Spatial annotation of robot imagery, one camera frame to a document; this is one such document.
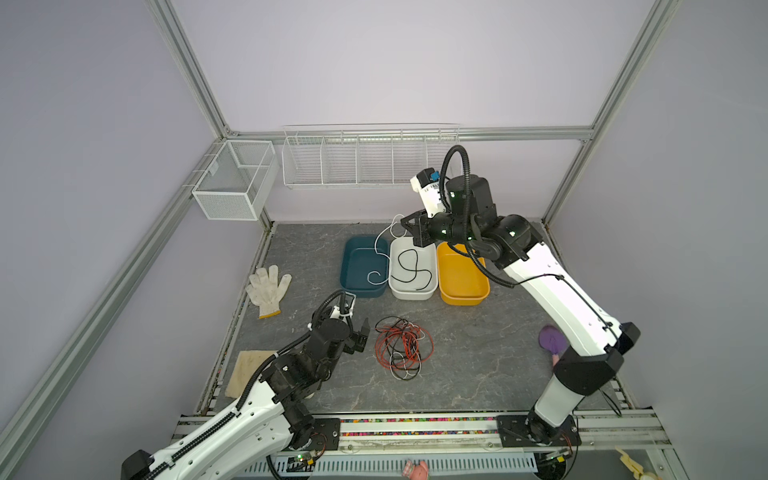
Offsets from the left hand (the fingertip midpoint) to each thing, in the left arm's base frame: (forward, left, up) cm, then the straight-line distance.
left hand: (348, 318), depth 76 cm
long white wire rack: (+54, -5, +12) cm, 56 cm away
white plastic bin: (+29, -26, -16) cm, 42 cm away
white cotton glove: (+20, +31, -17) cm, 41 cm away
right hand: (+11, -15, +23) cm, 29 cm away
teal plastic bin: (+27, -3, -14) cm, 31 cm away
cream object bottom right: (-35, -66, -15) cm, 76 cm away
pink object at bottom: (-33, -15, -13) cm, 38 cm away
